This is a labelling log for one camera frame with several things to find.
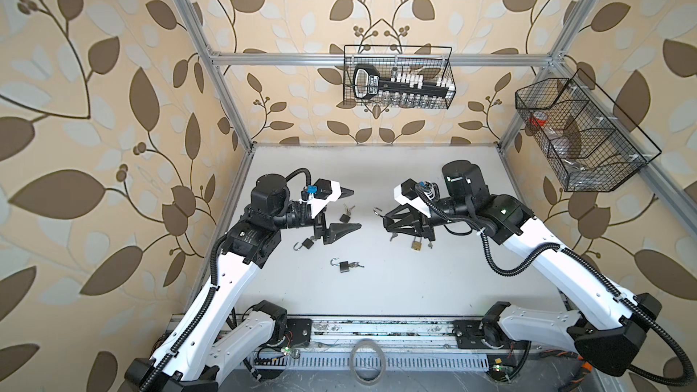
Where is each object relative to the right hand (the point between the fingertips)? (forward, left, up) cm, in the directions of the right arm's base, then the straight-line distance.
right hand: (390, 221), depth 63 cm
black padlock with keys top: (+19, +12, -30) cm, 38 cm away
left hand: (+2, +8, +4) cm, 9 cm away
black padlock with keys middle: (-1, +1, +1) cm, 1 cm away
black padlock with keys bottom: (+1, +12, -31) cm, 33 cm away
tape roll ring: (-20, +6, -32) cm, 38 cm away
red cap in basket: (+36, -52, 0) cm, 63 cm away
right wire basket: (+19, -56, +4) cm, 60 cm away
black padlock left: (+9, +25, -30) cm, 40 cm away
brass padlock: (+8, -12, -30) cm, 34 cm away
